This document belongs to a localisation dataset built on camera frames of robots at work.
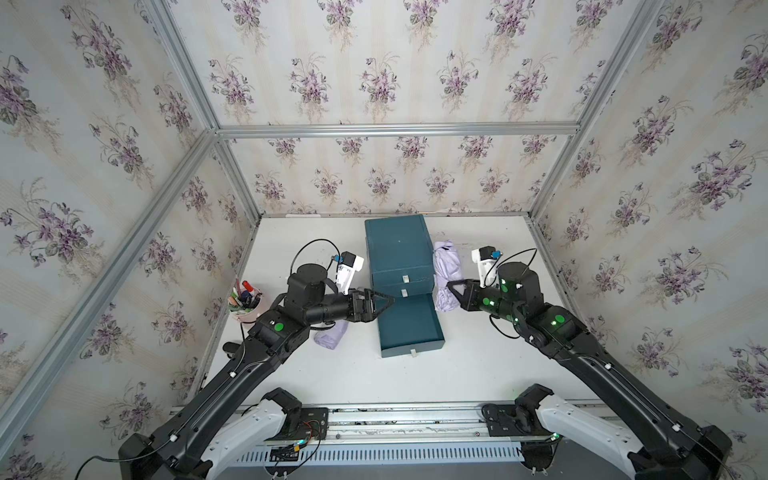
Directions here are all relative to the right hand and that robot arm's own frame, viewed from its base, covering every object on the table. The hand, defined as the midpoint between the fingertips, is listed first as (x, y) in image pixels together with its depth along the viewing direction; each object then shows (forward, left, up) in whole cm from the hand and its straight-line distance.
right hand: (455, 284), depth 73 cm
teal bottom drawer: (-2, +11, -19) cm, 22 cm away
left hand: (-8, +17, +4) cm, 19 cm away
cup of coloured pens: (+1, +58, -12) cm, 59 cm away
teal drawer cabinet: (+6, +13, -2) cm, 15 cm away
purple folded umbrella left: (-7, +34, -20) cm, 40 cm away
